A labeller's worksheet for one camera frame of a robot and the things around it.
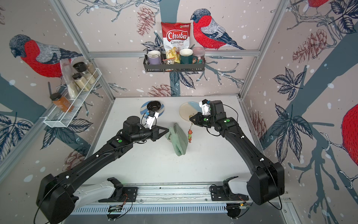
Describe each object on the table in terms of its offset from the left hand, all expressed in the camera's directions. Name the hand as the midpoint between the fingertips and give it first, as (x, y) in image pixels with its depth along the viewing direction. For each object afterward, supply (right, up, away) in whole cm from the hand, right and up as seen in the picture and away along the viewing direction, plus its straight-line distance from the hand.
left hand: (170, 128), depth 71 cm
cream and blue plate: (+12, +10, +43) cm, 46 cm away
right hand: (+11, +5, +7) cm, 14 cm away
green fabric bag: (+5, -6, 0) cm, 7 cm away
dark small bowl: (-17, +13, +40) cm, 45 cm away
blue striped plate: (-26, +10, +42) cm, 50 cm away
